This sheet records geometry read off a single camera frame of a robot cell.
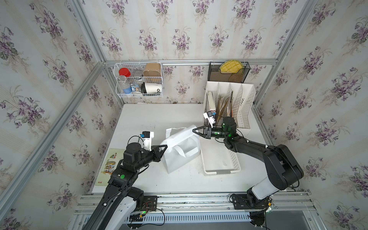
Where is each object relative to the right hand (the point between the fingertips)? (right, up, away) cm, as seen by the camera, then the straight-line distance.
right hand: (195, 132), depth 77 cm
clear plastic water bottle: (-43, +28, +9) cm, 52 cm away
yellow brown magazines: (+18, +13, +9) cm, 24 cm away
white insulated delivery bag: (-6, -8, 0) cm, 10 cm away
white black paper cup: (-28, +28, +16) cm, 42 cm away
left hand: (-13, -8, -7) cm, 17 cm away
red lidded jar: (-46, +38, +15) cm, 62 cm away
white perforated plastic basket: (+15, -18, +13) cm, 27 cm away
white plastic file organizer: (+24, +20, +15) cm, 35 cm away
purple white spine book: (+11, +17, +9) cm, 22 cm away
